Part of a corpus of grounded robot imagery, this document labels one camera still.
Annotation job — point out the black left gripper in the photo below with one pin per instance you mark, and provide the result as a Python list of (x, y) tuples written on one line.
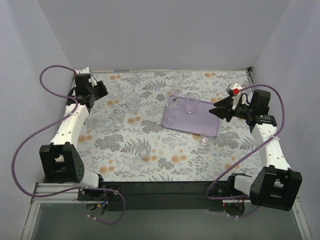
[(100, 88)]

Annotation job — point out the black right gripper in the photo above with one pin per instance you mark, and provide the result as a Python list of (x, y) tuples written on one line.
[(230, 111)]

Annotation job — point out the clear faceted tumbler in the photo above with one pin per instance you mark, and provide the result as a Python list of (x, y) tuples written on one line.
[(133, 101), (115, 92)]

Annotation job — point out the tall clear champagne flute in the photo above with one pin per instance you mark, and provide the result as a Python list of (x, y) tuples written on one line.
[(171, 104)]

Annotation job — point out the tall clear highball glass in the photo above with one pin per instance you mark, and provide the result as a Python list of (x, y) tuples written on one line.
[(177, 83)]

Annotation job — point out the clear wine glass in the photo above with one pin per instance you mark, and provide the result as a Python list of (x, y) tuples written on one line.
[(191, 102)]

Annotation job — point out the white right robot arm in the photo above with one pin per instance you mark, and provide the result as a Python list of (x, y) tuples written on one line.
[(276, 185)]

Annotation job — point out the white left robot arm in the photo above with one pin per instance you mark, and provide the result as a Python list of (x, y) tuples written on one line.
[(60, 159)]

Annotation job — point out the lavender plastic tray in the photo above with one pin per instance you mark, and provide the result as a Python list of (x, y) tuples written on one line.
[(193, 123)]

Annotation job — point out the small clear glass left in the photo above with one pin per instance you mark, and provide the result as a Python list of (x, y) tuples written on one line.
[(118, 120)]

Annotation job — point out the small clear shot glass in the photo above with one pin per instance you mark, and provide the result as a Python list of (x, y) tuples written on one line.
[(206, 137)]

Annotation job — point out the small clear glass lying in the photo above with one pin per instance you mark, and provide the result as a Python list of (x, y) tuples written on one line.
[(133, 78)]

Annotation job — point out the floral patterned table mat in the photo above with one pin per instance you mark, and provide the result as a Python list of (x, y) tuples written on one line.
[(175, 155)]

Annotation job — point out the small clear tumbler front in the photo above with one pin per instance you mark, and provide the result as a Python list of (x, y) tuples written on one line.
[(144, 150)]

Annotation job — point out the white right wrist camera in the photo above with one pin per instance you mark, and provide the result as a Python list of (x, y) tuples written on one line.
[(234, 91)]

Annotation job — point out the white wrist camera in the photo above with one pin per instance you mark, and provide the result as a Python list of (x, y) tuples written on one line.
[(87, 70), (234, 91)]

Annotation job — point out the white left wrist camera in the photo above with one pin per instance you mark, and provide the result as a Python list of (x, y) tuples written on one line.
[(87, 70)]

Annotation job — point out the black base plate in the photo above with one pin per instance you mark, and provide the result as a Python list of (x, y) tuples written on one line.
[(160, 195)]

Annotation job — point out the aluminium frame rail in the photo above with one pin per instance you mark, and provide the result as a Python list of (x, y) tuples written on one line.
[(56, 193)]

